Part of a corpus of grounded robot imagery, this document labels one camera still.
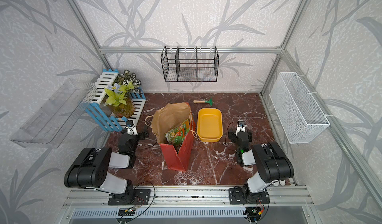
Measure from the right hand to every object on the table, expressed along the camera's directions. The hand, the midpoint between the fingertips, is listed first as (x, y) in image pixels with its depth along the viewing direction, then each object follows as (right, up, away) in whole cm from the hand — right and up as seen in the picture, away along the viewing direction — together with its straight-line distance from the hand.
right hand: (240, 127), depth 94 cm
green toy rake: (-18, +17, +21) cm, 32 cm away
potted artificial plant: (-74, +20, -5) cm, 77 cm away
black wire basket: (-33, +44, +11) cm, 56 cm away
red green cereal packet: (-40, -5, -5) cm, 41 cm away
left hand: (-63, +3, -4) cm, 63 cm away
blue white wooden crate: (-81, +9, -11) cm, 82 cm away
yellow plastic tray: (-19, +1, +7) cm, 21 cm away
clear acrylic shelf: (-92, +5, -29) cm, 97 cm away
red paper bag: (-47, +6, -6) cm, 48 cm away
